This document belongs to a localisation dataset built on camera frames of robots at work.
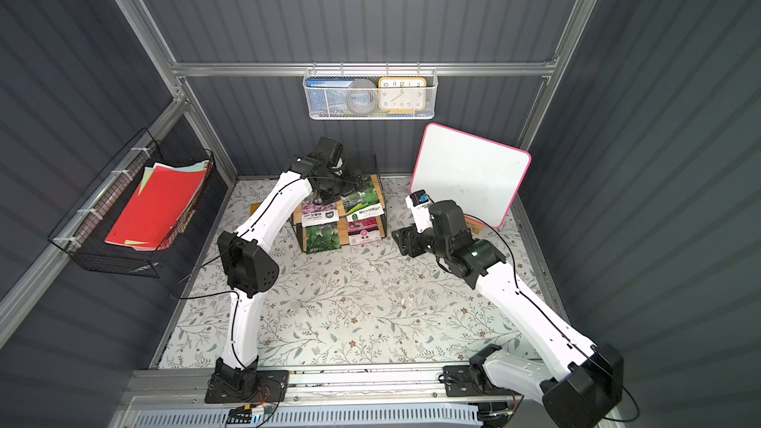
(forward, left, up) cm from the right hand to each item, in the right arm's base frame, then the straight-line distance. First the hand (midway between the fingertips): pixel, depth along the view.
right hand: (412, 227), depth 75 cm
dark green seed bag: (+11, +29, -23) cm, 39 cm away
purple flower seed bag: (+9, +27, -7) cm, 30 cm away
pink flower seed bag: (+14, +15, -23) cm, 31 cm away
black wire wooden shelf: (+25, +11, -9) cm, 29 cm away
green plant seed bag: (+14, +15, -8) cm, 22 cm away
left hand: (+17, +17, -4) cm, 25 cm away
